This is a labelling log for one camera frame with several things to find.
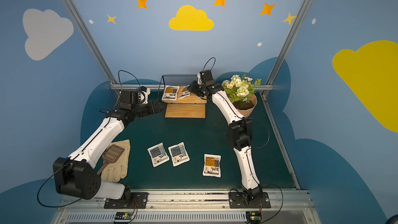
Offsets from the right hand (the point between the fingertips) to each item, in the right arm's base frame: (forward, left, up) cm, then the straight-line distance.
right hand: (190, 86), depth 93 cm
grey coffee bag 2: (-34, +4, -22) cm, 41 cm away
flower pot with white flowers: (-10, -28, +7) cm, 31 cm away
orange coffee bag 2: (-1, +4, -4) cm, 5 cm away
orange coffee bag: (-2, +13, -4) cm, 14 cm away
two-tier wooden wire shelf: (-7, +6, -8) cm, 12 cm away
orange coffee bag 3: (-40, -15, -22) cm, 48 cm away
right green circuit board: (-61, -36, -26) cm, 75 cm away
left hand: (-17, +14, +2) cm, 22 cm away
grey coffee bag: (-35, +16, -22) cm, 44 cm away
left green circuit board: (-65, +26, -24) cm, 74 cm away
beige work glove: (-46, +38, -23) cm, 64 cm away
